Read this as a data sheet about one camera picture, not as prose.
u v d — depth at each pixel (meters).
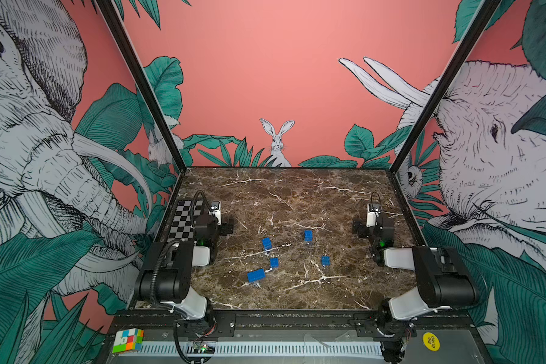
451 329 0.75
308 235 0.95
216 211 0.82
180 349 0.68
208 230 0.73
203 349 0.70
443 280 0.46
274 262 0.87
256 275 0.84
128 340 0.66
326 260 0.89
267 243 0.90
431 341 0.72
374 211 0.82
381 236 0.73
